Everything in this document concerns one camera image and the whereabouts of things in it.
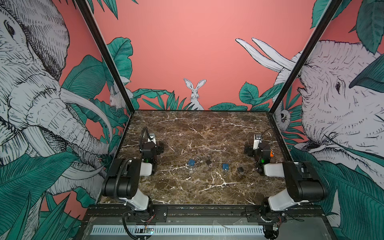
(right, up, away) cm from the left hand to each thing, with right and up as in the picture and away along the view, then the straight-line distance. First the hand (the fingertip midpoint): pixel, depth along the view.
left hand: (152, 138), depth 93 cm
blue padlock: (+25, -15, -1) cm, 29 cm away
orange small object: (+77, -11, +2) cm, 78 cm away
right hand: (+65, -1, +1) cm, 65 cm away
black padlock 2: (+56, -19, -3) cm, 59 cm away
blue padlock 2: (+47, -17, -2) cm, 50 cm away
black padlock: (+36, -15, 0) cm, 39 cm away
